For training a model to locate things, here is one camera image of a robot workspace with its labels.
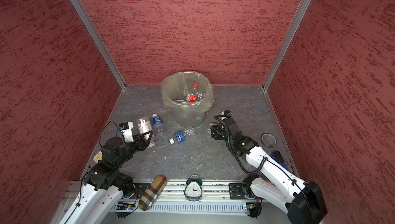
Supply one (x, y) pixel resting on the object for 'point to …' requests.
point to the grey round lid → (268, 140)
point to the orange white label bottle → (144, 127)
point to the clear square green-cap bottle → (213, 128)
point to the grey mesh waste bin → (187, 117)
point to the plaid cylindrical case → (151, 193)
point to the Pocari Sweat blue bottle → (181, 136)
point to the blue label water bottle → (157, 124)
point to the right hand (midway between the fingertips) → (215, 130)
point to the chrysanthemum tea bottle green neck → (182, 101)
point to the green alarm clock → (193, 190)
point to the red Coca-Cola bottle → (192, 96)
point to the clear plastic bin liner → (187, 89)
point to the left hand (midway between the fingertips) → (150, 136)
